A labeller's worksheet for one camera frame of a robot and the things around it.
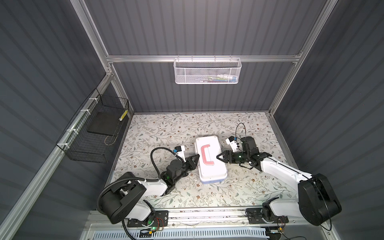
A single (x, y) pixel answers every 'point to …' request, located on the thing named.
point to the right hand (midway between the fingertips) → (221, 158)
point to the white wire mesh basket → (207, 70)
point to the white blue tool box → (211, 169)
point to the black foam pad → (106, 123)
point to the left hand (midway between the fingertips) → (200, 156)
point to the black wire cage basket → (92, 137)
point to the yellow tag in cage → (123, 115)
